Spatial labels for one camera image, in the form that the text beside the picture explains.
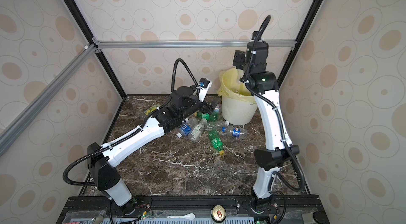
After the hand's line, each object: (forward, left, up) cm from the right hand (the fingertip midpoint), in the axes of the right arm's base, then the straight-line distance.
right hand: (248, 51), depth 68 cm
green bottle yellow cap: (0, +15, -46) cm, 48 cm away
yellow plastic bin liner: (+16, +2, -34) cm, 37 cm away
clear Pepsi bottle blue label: (-12, +1, -45) cm, 47 cm away
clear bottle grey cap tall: (-11, +25, -44) cm, 52 cm away
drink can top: (-54, +14, -38) cm, 68 cm away
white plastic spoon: (-54, +27, -48) cm, 77 cm away
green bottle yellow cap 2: (-19, +13, -44) cm, 50 cm away
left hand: (-13, +14, -11) cm, 22 cm away
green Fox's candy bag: (+5, +59, -46) cm, 75 cm away
